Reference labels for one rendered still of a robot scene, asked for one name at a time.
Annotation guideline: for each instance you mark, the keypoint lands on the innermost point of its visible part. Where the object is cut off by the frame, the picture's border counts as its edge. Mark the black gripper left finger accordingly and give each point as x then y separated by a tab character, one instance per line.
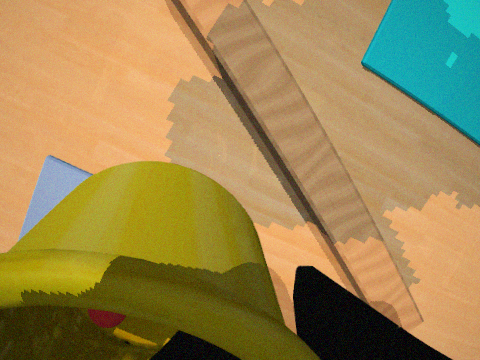
190	347

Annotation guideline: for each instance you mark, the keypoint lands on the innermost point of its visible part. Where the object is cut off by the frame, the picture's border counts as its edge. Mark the dark red marble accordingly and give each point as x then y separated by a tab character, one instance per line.
105	319

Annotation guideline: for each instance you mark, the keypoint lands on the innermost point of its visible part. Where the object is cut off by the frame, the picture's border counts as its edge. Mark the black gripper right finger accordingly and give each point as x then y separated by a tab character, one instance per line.
339	326

